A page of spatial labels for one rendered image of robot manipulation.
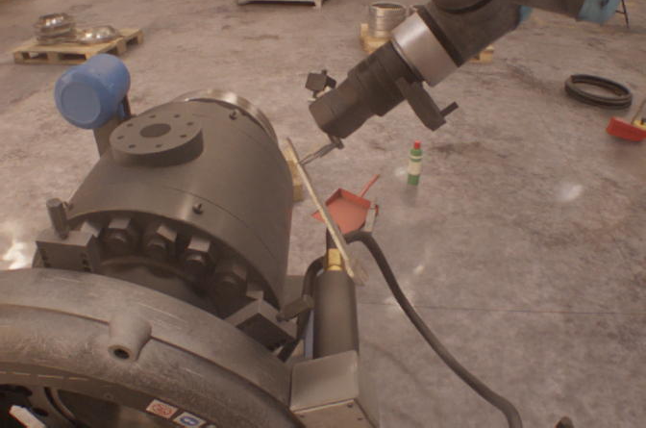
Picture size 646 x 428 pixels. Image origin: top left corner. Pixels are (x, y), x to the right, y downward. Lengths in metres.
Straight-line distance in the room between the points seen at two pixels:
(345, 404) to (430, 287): 1.37
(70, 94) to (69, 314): 0.74
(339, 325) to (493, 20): 0.50
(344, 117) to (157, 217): 0.44
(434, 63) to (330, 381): 0.44
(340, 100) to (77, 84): 0.79
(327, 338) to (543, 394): 1.15
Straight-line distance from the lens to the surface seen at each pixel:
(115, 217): 0.94
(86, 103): 1.26
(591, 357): 1.96
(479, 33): 0.59
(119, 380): 0.63
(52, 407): 1.06
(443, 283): 2.03
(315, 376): 0.70
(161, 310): 0.63
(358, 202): 2.39
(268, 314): 0.68
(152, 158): 1.02
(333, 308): 0.79
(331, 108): 0.61
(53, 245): 0.68
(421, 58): 0.58
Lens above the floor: 1.39
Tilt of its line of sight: 33 degrees down
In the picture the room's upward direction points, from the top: straight up
